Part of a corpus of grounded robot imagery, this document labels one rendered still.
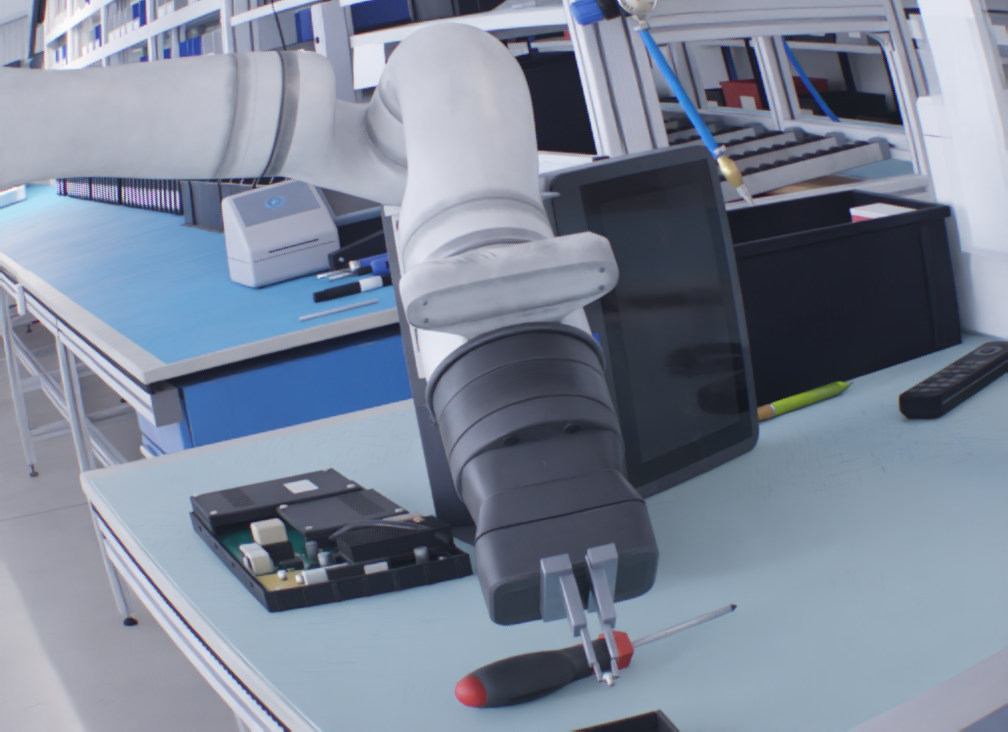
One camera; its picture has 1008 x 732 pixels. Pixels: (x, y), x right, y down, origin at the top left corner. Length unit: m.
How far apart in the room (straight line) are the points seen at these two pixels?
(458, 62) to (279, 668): 0.34
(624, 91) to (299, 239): 0.68
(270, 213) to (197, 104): 2.36
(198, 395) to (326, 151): 1.77
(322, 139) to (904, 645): 0.40
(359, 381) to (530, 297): 1.92
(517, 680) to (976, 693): 0.55
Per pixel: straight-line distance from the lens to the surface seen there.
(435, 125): 1.07
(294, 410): 2.88
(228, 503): 1.48
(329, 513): 1.41
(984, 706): 0.50
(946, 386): 1.48
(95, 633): 5.05
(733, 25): 3.01
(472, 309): 0.98
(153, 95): 1.06
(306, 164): 1.09
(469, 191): 1.05
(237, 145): 1.07
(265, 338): 2.86
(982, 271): 1.69
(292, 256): 3.37
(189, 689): 4.48
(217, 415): 2.86
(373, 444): 1.73
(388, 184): 1.12
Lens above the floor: 1.34
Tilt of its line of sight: 10 degrees down
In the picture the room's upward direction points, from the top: 10 degrees counter-clockwise
